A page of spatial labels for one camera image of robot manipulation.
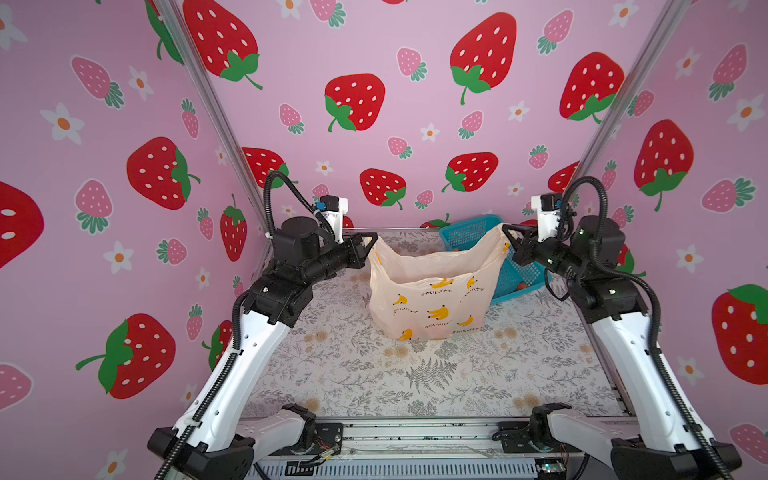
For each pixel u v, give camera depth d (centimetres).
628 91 82
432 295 73
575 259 50
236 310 43
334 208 54
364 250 61
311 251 49
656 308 45
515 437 73
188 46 72
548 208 53
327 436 74
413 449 73
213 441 37
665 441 37
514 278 107
